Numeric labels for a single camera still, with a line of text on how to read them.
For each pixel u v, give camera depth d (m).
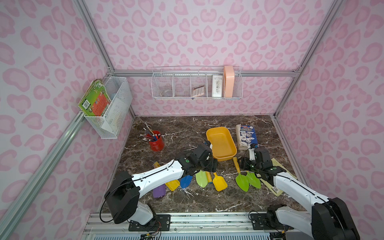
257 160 0.70
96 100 0.72
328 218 0.40
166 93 0.95
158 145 0.95
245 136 1.04
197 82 1.00
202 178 0.88
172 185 0.86
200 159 0.61
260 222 0.73
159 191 0.84
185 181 0.87
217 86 0.93
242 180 0.87
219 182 0.86
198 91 0.95
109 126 0.77
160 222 0.72
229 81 0.82
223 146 1.06
